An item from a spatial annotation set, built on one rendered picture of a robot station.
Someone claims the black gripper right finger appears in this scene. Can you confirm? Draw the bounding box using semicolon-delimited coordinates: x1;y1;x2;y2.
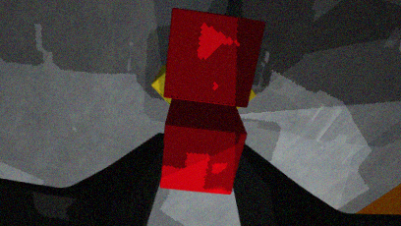
233;144;401;226

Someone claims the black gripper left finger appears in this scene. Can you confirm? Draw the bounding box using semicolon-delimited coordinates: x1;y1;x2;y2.
0;133;164;226

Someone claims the dark red cube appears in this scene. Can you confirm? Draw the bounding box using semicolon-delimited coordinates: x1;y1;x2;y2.
163;8;265;108
160;98;248;195

